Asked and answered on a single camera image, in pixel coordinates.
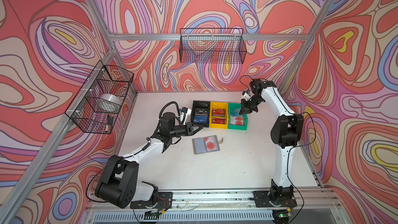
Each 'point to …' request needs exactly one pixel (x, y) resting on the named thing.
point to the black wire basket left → (96, 107)
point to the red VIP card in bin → (218, 112)
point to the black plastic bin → (200, 111)
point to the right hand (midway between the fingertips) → (242, 115)
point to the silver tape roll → (112, 98)
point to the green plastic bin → (235, 121)
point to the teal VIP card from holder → (235, 112)
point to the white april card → (210, 143)
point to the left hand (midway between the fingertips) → (202, 128)
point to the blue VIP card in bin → (200, 119)
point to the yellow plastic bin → (218, 105)
